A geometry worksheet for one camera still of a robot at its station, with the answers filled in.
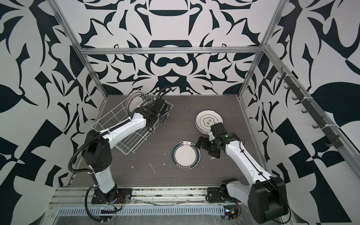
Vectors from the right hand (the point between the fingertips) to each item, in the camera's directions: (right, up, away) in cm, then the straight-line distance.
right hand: (200, 146), depth 82 cm
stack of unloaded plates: (+5, +12, +18) cm, 22 cm away
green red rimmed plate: (-8, -7, +8) cm, 13 cm away
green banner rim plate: (-44, +28, +16) cm, 54 cm away
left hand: (-27, +18, +7) cm, 33 cm away
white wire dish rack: (-55, +22, +21) cm, 63 cm away
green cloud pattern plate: (+10, +19, +23) cm, 32 cm away
